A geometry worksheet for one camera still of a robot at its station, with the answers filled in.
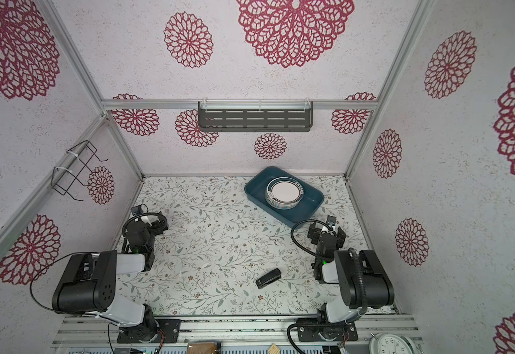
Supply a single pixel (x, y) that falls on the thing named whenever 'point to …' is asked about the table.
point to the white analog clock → (391, 344)
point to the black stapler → (274, 275)
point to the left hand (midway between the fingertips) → (150, 219)
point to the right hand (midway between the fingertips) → (329, 222)
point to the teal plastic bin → (255, 187)
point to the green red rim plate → (284, 192)
